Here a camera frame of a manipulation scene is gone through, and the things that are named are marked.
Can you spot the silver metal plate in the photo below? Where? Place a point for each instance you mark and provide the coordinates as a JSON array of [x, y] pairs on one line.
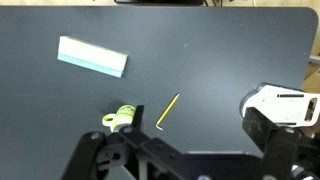
[[283, 106]]

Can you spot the yellow-green mug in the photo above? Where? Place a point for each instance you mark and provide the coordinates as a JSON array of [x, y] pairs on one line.
[[124, 113]]

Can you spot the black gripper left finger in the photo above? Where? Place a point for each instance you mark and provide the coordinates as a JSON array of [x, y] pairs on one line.
[[100, 150]]

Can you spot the white and blue box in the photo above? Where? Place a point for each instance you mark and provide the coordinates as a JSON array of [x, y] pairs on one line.
[[91, 55]]

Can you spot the orange hex key tool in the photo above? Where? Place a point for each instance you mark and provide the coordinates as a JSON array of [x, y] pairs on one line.
[[167, 110]]

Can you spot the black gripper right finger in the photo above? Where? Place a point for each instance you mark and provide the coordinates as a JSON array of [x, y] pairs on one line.
[[280, 146]]

